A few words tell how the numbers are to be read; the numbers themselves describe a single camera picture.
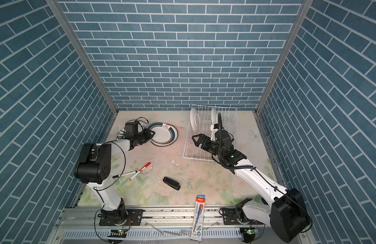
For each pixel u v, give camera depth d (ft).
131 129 2.58
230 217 2.40
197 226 2.32
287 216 1.30
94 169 1.65
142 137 2.91
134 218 2.42
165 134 3.44
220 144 1.96
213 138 2.32
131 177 2.84
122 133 3.53
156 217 2.48
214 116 3.24
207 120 3.16
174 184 2.64
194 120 3.25
